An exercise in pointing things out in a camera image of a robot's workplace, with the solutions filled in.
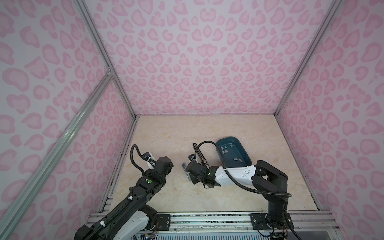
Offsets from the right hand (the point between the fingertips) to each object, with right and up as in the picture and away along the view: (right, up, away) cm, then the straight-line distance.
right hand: (193, 172), depth 88 cm
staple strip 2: (+19, +13, +13) cm, 26 cm away
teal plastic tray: (+26, +8, +8) cm, 28 cm away
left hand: (-17, +8, -5) cm, 19 cm away
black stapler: (+5, +8, +8) cm, 12 cm away
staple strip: (+27, +6, +8) cm, 28 cm away
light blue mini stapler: (-6, +2, +6) cm, 8 cm away
